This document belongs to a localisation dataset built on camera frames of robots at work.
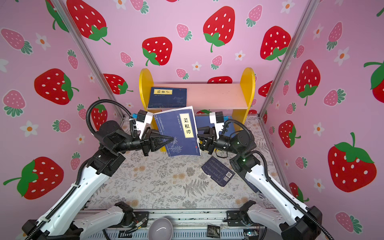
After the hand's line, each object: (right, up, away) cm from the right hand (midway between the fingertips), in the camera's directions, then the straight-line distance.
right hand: (188, 135), depth 53 cm
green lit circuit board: (+30, -48, +17) cm, 59 cm away
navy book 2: (+35, -31, +31) cm, 56 cm away
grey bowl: (-14, -46, +17) cm, 51 cm away
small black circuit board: (+11, -46, +16) cm, 50 cm away
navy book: (+16, -24, +37) cm, 47 cm away
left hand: (-6, -1, -1) cm, 6 cm away
